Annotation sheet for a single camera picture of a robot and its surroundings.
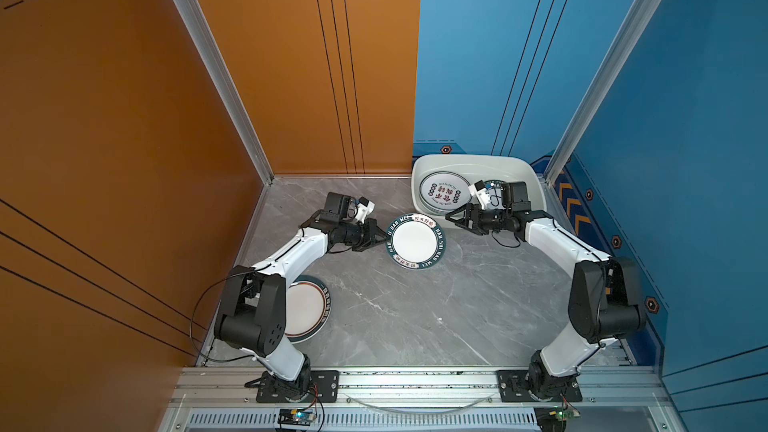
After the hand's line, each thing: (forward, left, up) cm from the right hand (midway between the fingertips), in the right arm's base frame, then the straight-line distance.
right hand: (451, 220), depth 86 cm
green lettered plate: (-5, +11, -3) cm, 12 cm away
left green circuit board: (-45, +41, -17) cm, 63 cm away
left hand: (-5, +18, -1) cm, 18 cm away
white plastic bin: (+38, -15, -14) cm, 43 cm away
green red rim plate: (-20, +42, -16) cm, 50 cm away
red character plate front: (+23, -2, -12) cm, 26 cm away
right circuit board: (-45, -21, -18) cm, 53 cm away
